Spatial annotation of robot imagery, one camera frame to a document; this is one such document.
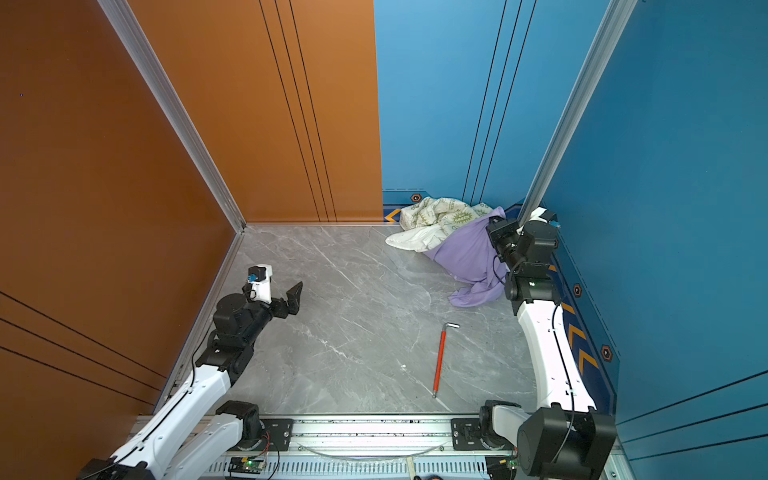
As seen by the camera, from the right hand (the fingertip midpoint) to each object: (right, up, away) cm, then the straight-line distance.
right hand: (484, 213), depth 73 cm
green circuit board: (-58, -60, -2) cm, 84 cm away
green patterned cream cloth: (-3, +5, +37) cm, 37 cm away
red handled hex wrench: (-9, -40, +13) cm, 43 cm away
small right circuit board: (+6, -59, -3) cm, 59 cm away
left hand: (-52, -17, +7) cm, 55 cm away
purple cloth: (0, -10, +15) cm, 18 cm away
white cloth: (-13, -5, +35) cm, 38 cm away
